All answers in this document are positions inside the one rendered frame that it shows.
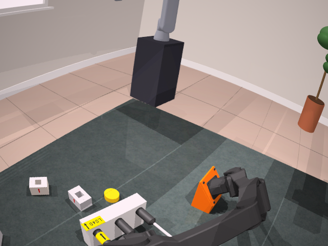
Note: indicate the yellow short cylinder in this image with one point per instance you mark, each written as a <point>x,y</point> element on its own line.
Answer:
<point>111,195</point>

